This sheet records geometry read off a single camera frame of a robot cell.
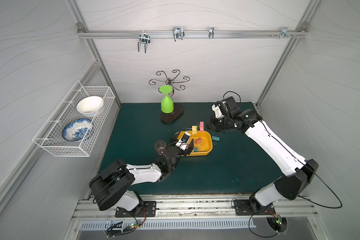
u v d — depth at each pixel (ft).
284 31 2.51
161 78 3.09
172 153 2.05
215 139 3.21
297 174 1.31
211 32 2.39
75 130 2.12
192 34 2.61
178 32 2.50
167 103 2.96
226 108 1.87
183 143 2.20
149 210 2.41
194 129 2.64
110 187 1.41
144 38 2.56
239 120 1.66
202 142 3.23
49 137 1.86
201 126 2.51
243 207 2.42
